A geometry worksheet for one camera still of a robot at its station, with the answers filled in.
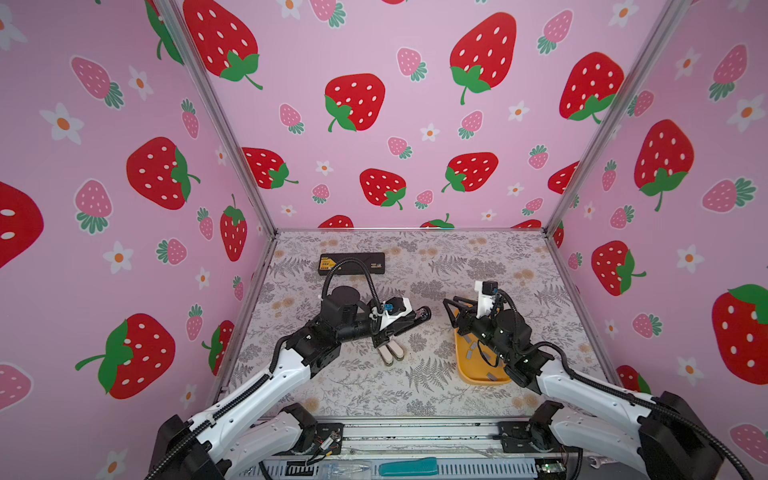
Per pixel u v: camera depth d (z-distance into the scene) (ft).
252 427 1.50
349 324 1.94
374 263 3.52
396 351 2.82
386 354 2.81
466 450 2.40
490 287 2.22
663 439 1.33
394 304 1.91
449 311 2.46
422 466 2.29
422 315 2.35
